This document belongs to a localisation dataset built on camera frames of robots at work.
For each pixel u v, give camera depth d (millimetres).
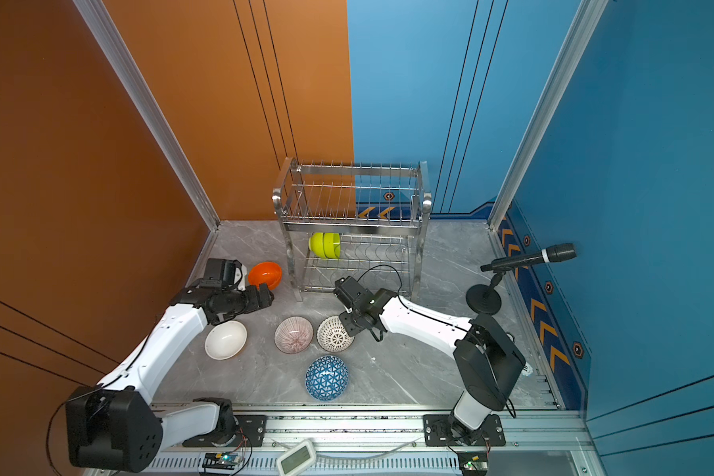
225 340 863
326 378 809
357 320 610
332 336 882
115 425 393
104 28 711
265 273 1010
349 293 647
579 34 725
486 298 953
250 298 742
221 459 707
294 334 889
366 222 710
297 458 681
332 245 992
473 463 706
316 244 987
